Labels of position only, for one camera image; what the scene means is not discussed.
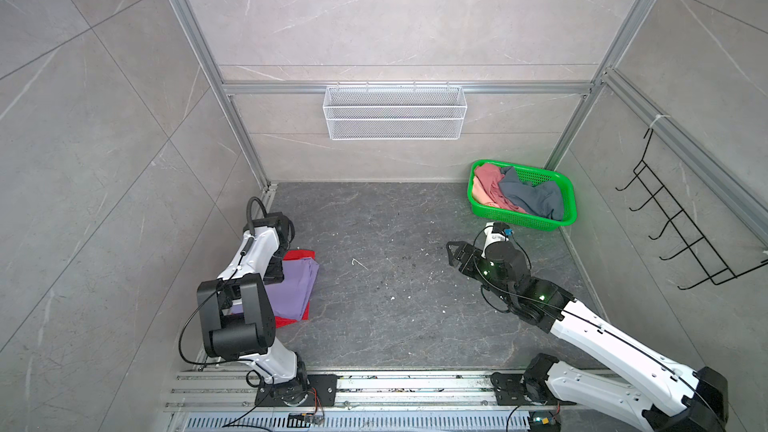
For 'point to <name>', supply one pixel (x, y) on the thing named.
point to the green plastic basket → (527, 175)
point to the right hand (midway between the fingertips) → (454, 247)
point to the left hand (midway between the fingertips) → (250, 274)
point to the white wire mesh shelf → (390, 113)
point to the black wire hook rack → (718, 271)
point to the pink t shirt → (486, 188)
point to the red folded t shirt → (296, 255)
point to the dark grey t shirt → (544, 200)
